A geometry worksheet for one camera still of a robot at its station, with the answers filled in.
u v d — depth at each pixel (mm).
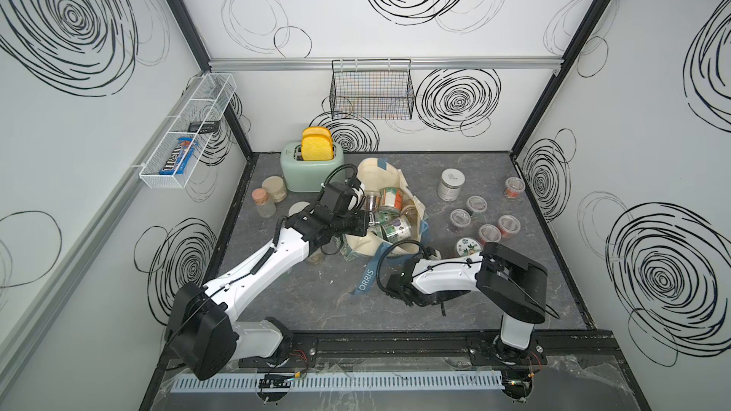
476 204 970
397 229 866
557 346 754
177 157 704
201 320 391
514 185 1026
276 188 1000
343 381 771
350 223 675
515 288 450
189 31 827
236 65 905
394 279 740
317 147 960
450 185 996
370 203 960
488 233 907
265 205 958
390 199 963
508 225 928
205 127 783
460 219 937
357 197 631
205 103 851
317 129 963
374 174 957
